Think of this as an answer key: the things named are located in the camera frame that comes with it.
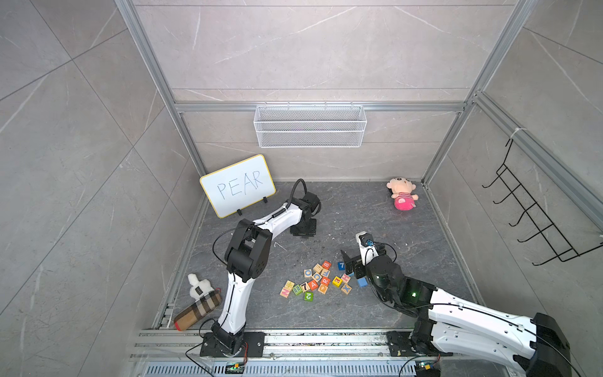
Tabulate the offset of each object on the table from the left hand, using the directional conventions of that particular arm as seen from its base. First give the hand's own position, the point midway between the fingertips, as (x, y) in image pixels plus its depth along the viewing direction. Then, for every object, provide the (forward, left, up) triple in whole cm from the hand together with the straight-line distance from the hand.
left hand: (311, 229), depth 98 cm
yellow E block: (-22, -9, -2) cm, 23 cm away
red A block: (-22, 0, -3) cm, 23 cm away
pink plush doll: (+20, -44, +1) cm, 49 cm away
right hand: (-16, -14, +15) cm, 26 cm away
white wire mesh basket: (+36, -1, +26) cm, 45 cm away
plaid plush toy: (-27, +37, 0) cm, 46 cm away
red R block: (-21, -4, -2) cm, 22 cm away
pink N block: (-25, +11, -2) cm, 27 cm away
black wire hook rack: (-15, -66, +28) cm, 73 cm away
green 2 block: (-27, +2, -2) cm, 27 cm away
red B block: (-15, -5, -3) cm, 16 cm away
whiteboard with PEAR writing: (+17, +34, +9) cm, 39 cm away
